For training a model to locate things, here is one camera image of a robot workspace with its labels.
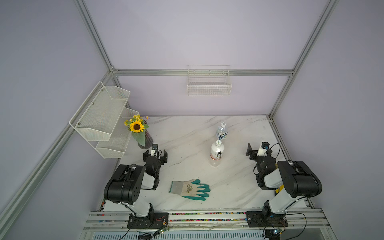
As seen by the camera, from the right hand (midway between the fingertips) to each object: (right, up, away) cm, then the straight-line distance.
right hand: (257, 146), depth 92 cm
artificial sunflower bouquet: (-71, +12, -10) cm, 73 cm away
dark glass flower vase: (-70, +2, +6) cm, 70 cm away
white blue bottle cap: (-21, +14, -2) cm, 26 cm away
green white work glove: (-41, -23, -10) cm, 48 cm away
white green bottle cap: (-26, +3, -15) cm, 31 cm away
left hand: (-64, -4, +2) cm, 64 cm away
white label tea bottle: (-27, -1, -12) cm, 29 cm away
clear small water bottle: (-23, +8, +1) cm, 24 cm away
